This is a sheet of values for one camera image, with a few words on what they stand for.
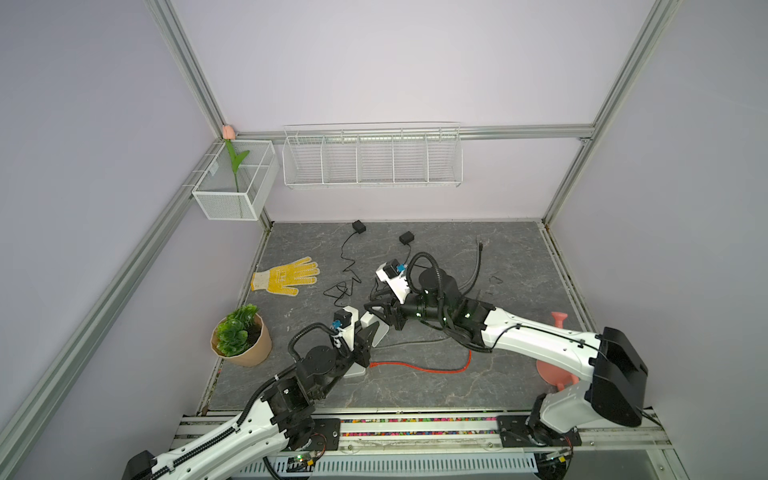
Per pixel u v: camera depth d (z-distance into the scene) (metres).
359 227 1.19
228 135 0.89
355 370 0.83
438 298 0.54
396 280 0.62
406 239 1.14
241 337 0.76
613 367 0.41
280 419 0.54
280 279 1.04
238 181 0.89
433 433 0.75
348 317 0.62
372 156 0.99
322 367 0.54
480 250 1.12
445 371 0.85
